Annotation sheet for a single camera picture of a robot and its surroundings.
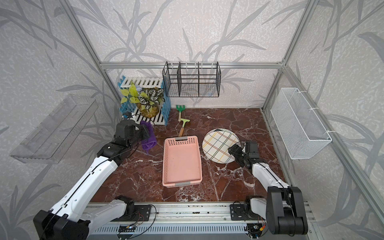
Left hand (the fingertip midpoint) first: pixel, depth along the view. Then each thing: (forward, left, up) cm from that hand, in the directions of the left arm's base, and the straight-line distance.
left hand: (148, 126), depth 77 cm
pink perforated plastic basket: (-9, -16, -25) cm, 31 cm away
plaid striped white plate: (+2, -38, -22) cm, 44 cm away
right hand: (-4, -47, -19) cm, 51 cm away
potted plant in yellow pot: (+21, +6, -2) cm, 22 cm away
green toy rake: (+36, -11, -25) cm, 45 cm away
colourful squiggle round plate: (+2, -38, -23) cm, 44 cm away
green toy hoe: (+15, -15, -24) cm, 32 cm away
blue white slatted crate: (+32, +26, -20) cm, 46 cm away
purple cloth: (-8, -3, -3) cm, 9 cm away
